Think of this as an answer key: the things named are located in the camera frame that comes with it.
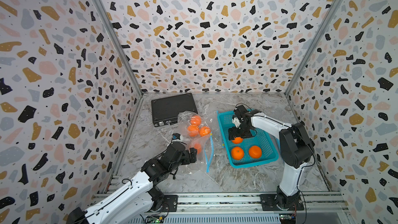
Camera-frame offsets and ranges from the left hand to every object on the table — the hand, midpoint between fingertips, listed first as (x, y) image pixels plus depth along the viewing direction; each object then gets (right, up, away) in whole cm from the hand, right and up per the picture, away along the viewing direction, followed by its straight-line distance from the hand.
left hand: (192, 152), depth 79 cm
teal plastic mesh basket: (+40, -1, +11) cm, 41 cm away
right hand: (+24, +4, +15) cm, 29 cm away
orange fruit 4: (+3, +1, +3) cm, 4 cm away
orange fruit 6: (+34, -2, +7) cm, 35 cm away
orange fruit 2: (-1, +9, +13) cm, 16 cm away
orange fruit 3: (+6, +9, +13) cm, 17 cm away
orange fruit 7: (+25, +3, +13) cm, 29 cm away
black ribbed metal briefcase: (-21, +21, +27) cm, 40 cm away
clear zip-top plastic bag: (+9, +2, +9) cm, 13 cm away
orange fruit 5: (+24, -3, +7) cm, 25 cm away
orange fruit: (+1, +15, +12) cm, 19 cm away
